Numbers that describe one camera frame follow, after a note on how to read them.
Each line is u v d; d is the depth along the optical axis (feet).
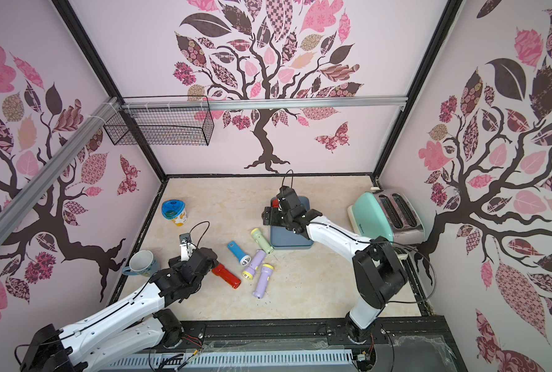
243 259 2.87
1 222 1.70
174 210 3.11
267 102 3.10
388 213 2.72
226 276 2.79
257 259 2.89
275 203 3.46
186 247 2.27
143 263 2.73
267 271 2.79
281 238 3.12
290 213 2.16
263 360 2.29
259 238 3.05
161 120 5.33
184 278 1.95
